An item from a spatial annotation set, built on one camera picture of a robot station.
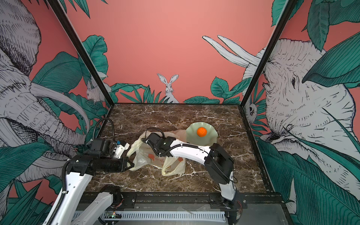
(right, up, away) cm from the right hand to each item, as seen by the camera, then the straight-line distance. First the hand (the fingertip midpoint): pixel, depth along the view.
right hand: (162, 141), depth 86 cm
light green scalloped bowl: (+19, +1, +15) cm, 24 cm away
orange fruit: (+26, +5, +10) cm, 28 cm away
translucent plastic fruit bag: (-9, -6, -10) cm, 15 cm away
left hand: (-12, -8, -16) cm, 21 cm away
